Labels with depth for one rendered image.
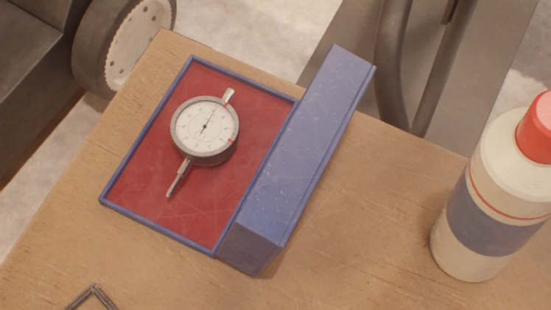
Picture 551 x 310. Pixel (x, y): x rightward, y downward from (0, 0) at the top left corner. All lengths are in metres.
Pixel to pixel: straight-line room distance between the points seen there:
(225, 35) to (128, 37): 0.20
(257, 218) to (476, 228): 0.15
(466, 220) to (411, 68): 0.75
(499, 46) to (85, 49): 0.67
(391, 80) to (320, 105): 0.26
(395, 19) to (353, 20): 0.51
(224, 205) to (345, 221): 0.10
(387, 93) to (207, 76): 0.21
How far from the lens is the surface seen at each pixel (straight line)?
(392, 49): 0.80
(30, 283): 0.65
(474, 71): 1.29
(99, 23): 1.10
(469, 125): 1.24
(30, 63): 1.12
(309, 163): 0.54
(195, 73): 0.70
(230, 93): 0.66
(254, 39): 1.29
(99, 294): 0.63
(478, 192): 0.51
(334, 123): 0.55
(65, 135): 1.24
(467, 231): 0.55
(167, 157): 0.66
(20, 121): 1.15
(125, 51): 1.19
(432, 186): 0.66
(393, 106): 0.82
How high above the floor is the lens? 1.07
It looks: 64 degrees down
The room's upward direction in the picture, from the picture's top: straight up
